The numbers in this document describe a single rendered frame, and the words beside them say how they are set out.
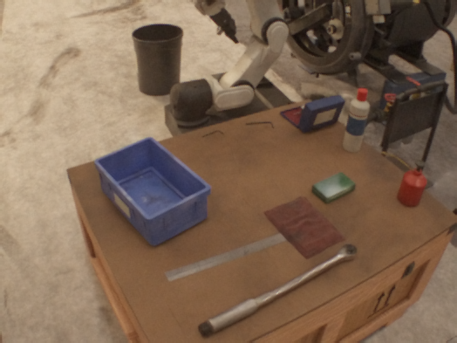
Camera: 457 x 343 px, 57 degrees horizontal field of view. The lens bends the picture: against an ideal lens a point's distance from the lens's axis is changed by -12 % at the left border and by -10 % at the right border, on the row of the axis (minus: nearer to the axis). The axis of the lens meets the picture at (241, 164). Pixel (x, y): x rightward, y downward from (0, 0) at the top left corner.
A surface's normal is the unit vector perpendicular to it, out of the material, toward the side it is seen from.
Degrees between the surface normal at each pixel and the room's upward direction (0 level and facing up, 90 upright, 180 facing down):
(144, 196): 0
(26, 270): 0
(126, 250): 0
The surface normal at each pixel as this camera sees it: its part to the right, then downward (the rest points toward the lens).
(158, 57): 0.15, 0.65
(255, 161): 0.05, -0.79
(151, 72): -0.16, 0.64
